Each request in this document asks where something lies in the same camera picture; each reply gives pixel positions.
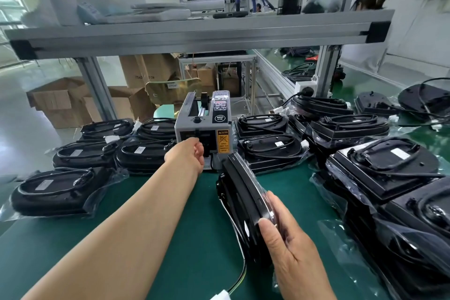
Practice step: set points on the grey barcode scanner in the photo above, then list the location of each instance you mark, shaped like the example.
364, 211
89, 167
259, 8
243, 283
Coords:
321, 1

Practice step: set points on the group of bagged black lamps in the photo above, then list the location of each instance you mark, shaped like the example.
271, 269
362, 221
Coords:
365, 170

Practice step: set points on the black cup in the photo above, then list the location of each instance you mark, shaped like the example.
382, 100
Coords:
289, 6

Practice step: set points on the white flat scale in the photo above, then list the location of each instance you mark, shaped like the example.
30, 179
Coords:
149, 13

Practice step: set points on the unbagged black lamps with cables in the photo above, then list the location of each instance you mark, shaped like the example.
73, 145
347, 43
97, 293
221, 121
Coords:
415, 103

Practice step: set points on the person's left forearm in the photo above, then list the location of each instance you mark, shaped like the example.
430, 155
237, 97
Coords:
119, 240

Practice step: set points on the green round stool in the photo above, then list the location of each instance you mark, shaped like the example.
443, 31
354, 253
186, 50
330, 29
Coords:
165, 112

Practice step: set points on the grey metal shelf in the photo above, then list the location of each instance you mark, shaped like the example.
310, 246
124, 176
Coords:
204, 32

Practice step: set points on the white handset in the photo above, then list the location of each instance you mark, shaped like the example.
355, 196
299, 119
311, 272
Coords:
91, 13

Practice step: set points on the white power socket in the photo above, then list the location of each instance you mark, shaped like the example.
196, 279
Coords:
306, 92

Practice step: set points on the grey tape dispenser machine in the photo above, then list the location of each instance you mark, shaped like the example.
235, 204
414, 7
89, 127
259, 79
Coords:
200, 124

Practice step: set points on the person's right hand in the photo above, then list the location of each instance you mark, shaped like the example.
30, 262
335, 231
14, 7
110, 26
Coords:
299, 261

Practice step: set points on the window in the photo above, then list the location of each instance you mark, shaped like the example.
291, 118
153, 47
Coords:
10, 18

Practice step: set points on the black phone on shelf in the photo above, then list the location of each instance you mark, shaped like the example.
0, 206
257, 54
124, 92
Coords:
230, 14

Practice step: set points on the person's left hand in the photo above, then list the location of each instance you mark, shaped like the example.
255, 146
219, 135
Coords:
186, 155

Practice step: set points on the bagged black lamp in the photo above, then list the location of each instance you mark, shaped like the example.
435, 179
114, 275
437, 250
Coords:
83, 125

